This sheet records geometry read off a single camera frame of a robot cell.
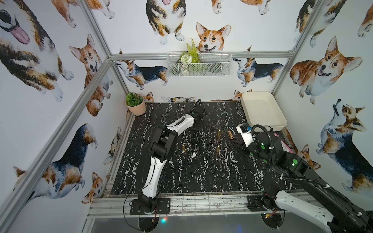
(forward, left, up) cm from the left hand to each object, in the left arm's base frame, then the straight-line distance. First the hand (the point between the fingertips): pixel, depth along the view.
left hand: (199, 125), depth 102 cm
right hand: (-25, -13, +25) cm, 38 cm away
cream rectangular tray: (+16, -49, 0) cm, 52 cm away
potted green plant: (+14, +45, +9) cm, 48 cm away
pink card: (-17, -55, -3) cm, 58 cm away
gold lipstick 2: (-7, -13, -2) cm, 15 cm away
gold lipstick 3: (-17, +11, 0) cm, 20 cm away
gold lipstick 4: (-18, -11, -2) cm, 21 cm away
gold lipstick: (-24, -13, +26) cm, 37 cm away
